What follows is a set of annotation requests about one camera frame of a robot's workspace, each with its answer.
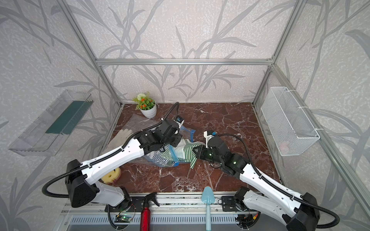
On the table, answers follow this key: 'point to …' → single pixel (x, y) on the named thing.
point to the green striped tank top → (180, 150)
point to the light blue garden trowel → (208, 196)
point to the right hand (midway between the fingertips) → (191, 149)
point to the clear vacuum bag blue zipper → (138, 122)
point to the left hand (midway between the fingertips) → (178, 134)
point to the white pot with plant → (147, 106)
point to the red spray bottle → (145, 214)
